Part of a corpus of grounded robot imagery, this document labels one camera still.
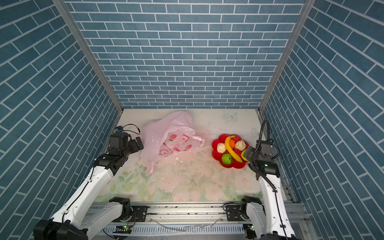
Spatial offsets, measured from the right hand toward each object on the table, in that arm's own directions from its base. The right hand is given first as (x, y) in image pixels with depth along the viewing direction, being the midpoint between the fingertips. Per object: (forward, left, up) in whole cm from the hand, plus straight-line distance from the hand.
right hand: (256, 152), depth 80 cm
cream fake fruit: (+9, +6, -8) cm, 13 cm away
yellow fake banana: (+5, +13, -7) cm, 15 cm away
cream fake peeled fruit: (+7, +18, -10) cm, 21 cm away
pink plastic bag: (+18, +51, -13) cm, 56 cm away
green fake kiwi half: (-1, +15, -9) cm, 17 cm away
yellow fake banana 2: (-2, +7, -3) cm, 7 cm away
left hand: (0, +67, +4) cm, 67 cm away
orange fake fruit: (+10, +11, -9) cm, 18 cm away
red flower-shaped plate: (+2, +20, -12) cm, 24 cm away
